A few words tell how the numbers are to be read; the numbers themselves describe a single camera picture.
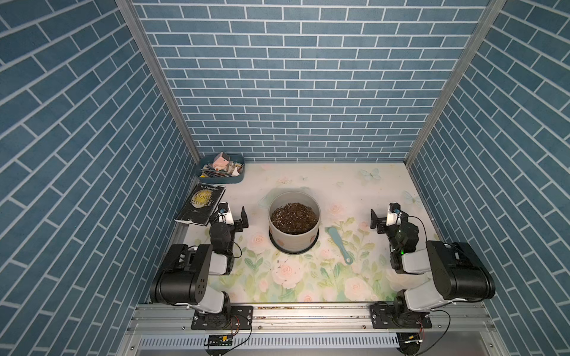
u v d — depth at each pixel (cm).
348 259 87
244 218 84
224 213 75
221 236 69
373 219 84
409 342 70
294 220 87
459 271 46
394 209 77
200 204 102
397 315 68
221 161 111
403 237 70
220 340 72
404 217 83
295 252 86
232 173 110
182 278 44
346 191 111
